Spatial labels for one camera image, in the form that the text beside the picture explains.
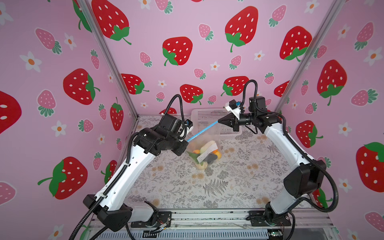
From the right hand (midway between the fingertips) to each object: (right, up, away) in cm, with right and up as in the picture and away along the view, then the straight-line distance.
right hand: (220, 119), depth 74 cm
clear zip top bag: (-5, -21, +9) cm, 23 cm away
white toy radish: (-7, -15, +11) cm, 20 cm away
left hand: (-18, -11, -5) cm, 22 cm away
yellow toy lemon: (+2, -21, +18) cm, 27 cm away
